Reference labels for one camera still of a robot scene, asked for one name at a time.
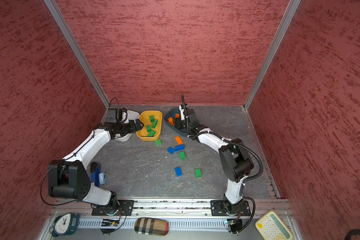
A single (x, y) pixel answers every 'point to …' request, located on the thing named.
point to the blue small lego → (170, 150)
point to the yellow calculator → (272, 226)
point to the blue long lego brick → (180, 147)
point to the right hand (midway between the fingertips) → (176, 121)
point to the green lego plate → (151, 133)
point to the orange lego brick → (170, 121)
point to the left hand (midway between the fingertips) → (137, 129)
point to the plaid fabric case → (153, 226)
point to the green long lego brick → (154, 123)
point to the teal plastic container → (171, 113)
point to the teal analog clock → (65, 224)
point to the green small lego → (182, 156)
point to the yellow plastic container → (144, 118)
